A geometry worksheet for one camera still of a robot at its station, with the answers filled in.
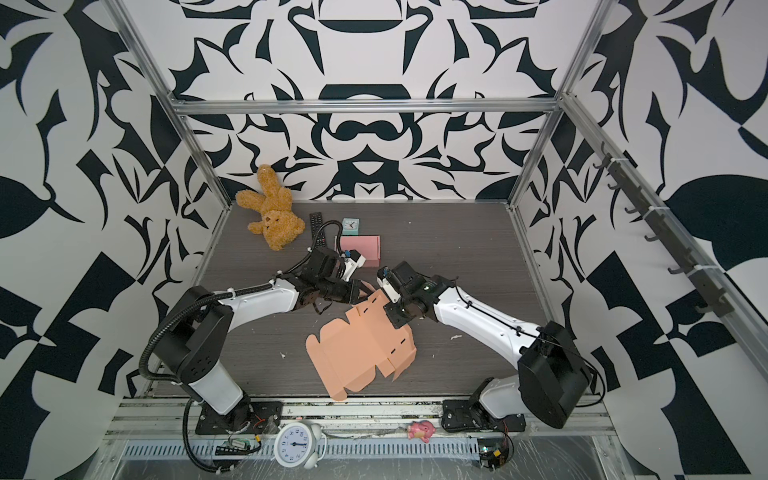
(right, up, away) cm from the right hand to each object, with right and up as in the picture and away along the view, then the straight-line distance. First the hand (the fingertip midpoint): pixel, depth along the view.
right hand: (393, 310), depth 82 cm
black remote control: (-28, +25, +29) cm, 47 cm away
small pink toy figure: (+6, -25, -12) cm, 28 cm away
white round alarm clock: (-22, -27, -14) cm, 37 cm away
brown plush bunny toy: (-38, +24, +19) cm, 49 cm away
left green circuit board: (-37, -28, -13) cm, 48 cm away
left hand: (-5, +5, +3) cm, 7 cm away
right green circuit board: (+23, -30, -11) cm, 40 cm away
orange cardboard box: (-13, -12, +2) cm, 18 cm away
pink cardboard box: (-8, +16, +25) cm, 31 cm away
